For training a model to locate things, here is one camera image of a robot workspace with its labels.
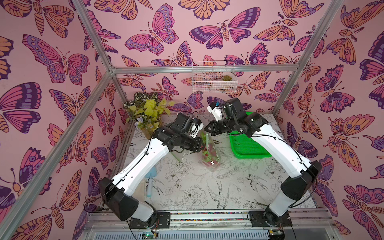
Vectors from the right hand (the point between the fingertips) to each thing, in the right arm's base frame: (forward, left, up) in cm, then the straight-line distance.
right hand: (206, 127), depth 72 cm
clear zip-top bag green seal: (-5, -1, -3) cm, 6 cm away
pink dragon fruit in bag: (-8, -2, -13) cm, 15 cm away
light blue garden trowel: (-11, +31, -31) cm, 46 cm away
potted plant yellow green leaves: (+18, +34, -6) cm, 39 cm away
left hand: (-7, +1, -6) cm, 9 cm away
